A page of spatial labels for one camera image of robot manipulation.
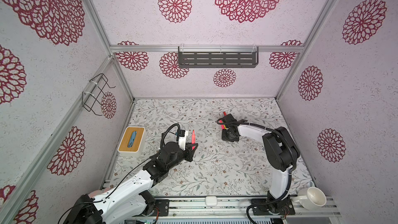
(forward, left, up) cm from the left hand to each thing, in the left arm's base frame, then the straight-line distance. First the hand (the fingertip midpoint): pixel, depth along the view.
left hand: (196, 146), depth 78 cm
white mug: (-22, -56, -15) cm, 62 cm away
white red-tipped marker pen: (+34, -21, -16) cm, 44 cm away
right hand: (+15, -18, -14) cm, 28 cm away
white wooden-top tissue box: (+9, +37, -10) cm, 39 cm away
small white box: (-22, -7, -14) cm, 27 cm away
